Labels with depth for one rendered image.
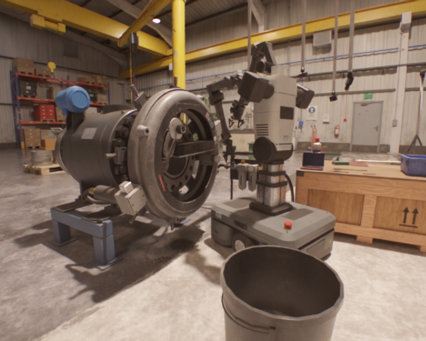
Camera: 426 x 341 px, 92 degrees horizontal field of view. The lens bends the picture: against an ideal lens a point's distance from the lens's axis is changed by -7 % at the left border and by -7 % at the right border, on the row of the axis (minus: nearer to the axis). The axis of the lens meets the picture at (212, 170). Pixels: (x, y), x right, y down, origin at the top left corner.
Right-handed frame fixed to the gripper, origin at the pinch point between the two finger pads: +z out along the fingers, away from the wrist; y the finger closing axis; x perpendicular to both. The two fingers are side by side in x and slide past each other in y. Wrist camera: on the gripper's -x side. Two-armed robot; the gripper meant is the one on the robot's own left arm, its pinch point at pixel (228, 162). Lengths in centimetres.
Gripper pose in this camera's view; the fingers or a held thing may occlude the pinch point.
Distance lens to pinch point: 196.3
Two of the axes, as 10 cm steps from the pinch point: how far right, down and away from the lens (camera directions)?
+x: -4.8, 1.4, -8.7
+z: 0.0, 9.9, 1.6
